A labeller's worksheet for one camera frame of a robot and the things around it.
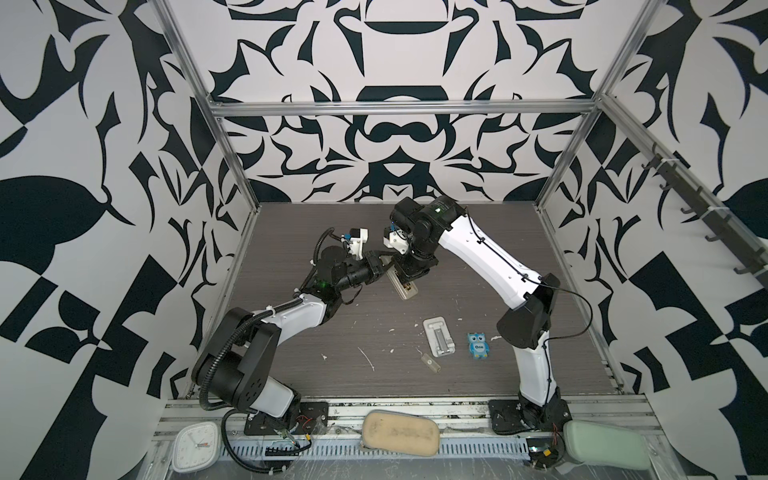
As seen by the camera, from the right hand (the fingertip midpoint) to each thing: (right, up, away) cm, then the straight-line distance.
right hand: (402, 277), depth 76 cm
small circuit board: (+33, -40, -5) cm, 52 cm away
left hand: (0, +7, +1) cm, 7 cm away
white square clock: (-47, -36, -9) cm, 60 cm away
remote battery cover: (+8, -24, +7) cm, 26 cm away
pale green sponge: (+45, -36, -9) cm, 58 cm away
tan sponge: (-1, -34, -8) cm, 35 cm away
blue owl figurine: (+22, -20, +8) cm, 31 cm away
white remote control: (0, -3, 0) cm, 3 cm away
